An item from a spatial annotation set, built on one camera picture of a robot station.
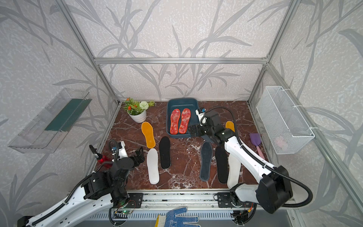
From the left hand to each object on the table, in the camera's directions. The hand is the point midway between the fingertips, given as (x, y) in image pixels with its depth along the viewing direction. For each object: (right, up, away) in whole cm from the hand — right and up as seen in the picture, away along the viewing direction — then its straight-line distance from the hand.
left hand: (138, 151), depth 74 cm
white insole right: (+54, -14, +8) cm, 56 cm away
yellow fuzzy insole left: (-4, +8, +27) cm, 29 cm away
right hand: (+30, +14, +7) cm, 34 cm away
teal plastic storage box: (+29, +28, +43) cm, 59 cm away
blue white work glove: (+18, -32, -6) cm, 37 cm away
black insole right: (+48, -9, +15) cm, 51 cm away
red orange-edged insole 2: (+24, +18, +34) cm, 46 cm away
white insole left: (+3, -8, +15) cm, 17 cm away
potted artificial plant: (-10, +23, +24) cm, 35 cm away
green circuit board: (-5, -30, -4) cm, 30 cm away
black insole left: (+11, -5, +17) cm, 21 cm away
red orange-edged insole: (+16, +19, +34) cm, 42 cm away
